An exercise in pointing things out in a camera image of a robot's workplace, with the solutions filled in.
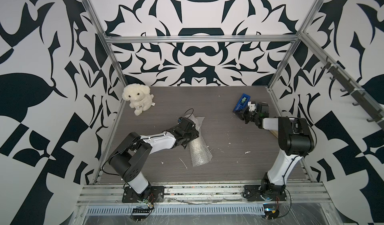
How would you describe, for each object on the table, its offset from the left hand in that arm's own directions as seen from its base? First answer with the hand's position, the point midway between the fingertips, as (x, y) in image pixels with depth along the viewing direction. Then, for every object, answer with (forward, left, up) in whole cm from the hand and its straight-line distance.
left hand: (196, 131), depth 92 cm
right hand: (+13, -25, +4) cm, 29 cm away
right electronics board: (-40, -33, -5) cm, 52 cm away
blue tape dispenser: (+20, -33, 0) cm, 39 cm away
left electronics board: (-39, +29, -8) cm, 49 cm away
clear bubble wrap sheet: (-14, -1, 0) cm, 14 cm away
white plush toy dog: (+19, +34, +12) cm, 41 cm away
